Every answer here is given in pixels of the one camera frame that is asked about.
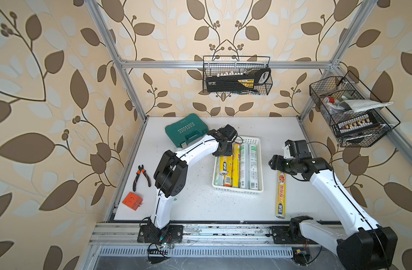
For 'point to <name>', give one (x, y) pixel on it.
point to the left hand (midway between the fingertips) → (229, 153)
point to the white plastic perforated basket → (243, 140)
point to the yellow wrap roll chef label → (236, 183)
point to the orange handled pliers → (141, 169)
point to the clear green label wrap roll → (244, 166)
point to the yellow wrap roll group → (226, 164)
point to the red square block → (133, 201)
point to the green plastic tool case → (184, 132)
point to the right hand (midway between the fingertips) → (275, 164)
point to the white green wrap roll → (253, 166)
